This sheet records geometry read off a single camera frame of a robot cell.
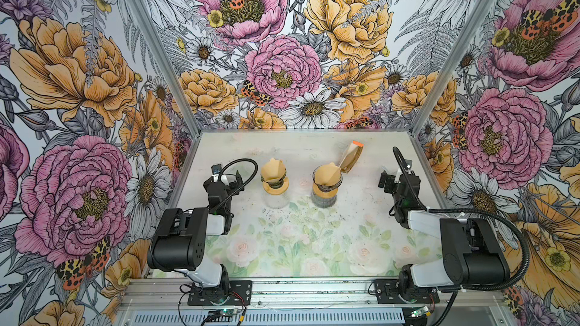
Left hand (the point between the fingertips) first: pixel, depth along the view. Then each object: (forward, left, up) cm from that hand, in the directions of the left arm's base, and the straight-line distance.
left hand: (227, 178), depth 94 cm
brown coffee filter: (-2, -20, +8) cm, 21 cm away
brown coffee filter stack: (+13, -54, -2) cm, 55 cm away
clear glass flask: (-6, -20, -9) cm, 23 cm away
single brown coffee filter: (-4, -40, +8) cm, 41 cm away
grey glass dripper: (-6, -40, +2) cm, 40 cm away
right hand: (-2, -68, +1) cm, 68 cm away
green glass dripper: (-6, -20, +5) cm, 22 cm away
